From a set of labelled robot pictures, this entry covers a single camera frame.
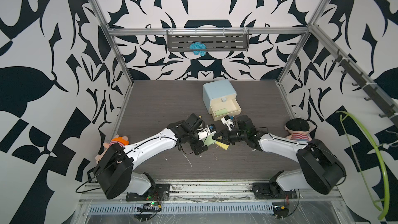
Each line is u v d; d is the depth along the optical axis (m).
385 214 0.54
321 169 0.44
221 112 0.94
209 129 0.71
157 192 0.73
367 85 0.59
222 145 0.89
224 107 0.97
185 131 0.62
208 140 0.81
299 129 0.87
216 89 0.95
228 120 0.81
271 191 0.67
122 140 0.85
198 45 0.90
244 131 0.69
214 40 0.94
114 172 0.41
